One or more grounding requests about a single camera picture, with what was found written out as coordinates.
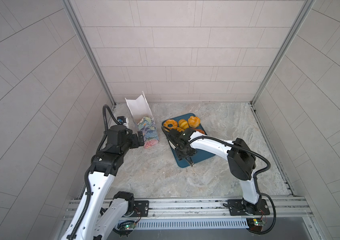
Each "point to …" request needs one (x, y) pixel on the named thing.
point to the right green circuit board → (255, 224)
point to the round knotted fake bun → (193, 122)
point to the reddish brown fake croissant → (200, 130)
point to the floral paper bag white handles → (143, 116)
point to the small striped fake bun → (183, 124)
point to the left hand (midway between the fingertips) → (137, 131)
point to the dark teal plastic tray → (200, 155)
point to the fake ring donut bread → (170, 121)
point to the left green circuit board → (127, 225)
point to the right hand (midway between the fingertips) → (181, 157)
